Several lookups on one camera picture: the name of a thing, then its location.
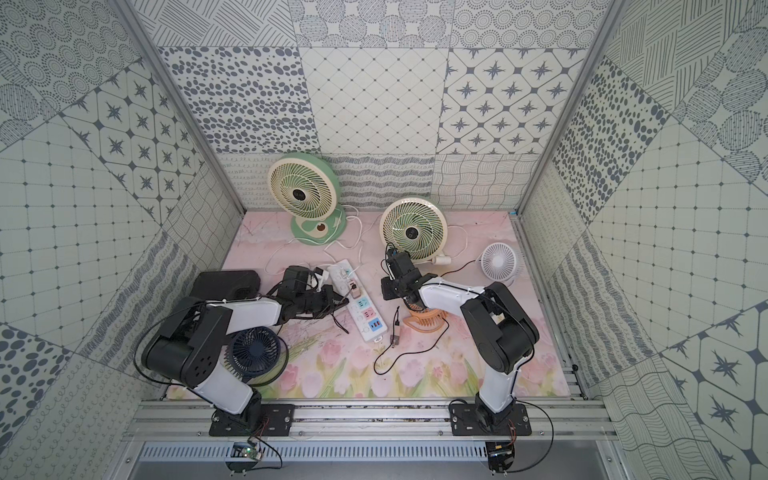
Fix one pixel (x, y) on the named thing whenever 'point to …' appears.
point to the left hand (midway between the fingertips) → (348, 295)
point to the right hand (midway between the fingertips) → (390, 287)
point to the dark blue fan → (257, 355)
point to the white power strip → (366, 314)
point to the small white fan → (500, 263)
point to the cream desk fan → (417, 226)
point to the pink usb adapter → (355, 292)
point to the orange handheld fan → (425, 320)
